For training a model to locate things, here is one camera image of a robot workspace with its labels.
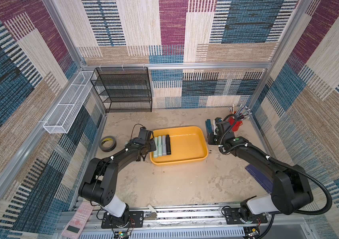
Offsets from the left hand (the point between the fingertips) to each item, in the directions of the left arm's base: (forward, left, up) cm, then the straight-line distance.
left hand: (153, 144), depth 94 cm
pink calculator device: (-42, +34, -5) cm, 55 cm away
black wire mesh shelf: (+39, +22, +14) cm, 47 cm away
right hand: (0, -35, +6) cm, 36 cm away
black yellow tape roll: (+5, +31, -6) cm, 32 cm away
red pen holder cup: (+13, -56, +2) cm, 57 cm away
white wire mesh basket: (-5, +40, +28) cm, 49 cm away
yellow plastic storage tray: (+3, -23, -5) cm, 23 cm away
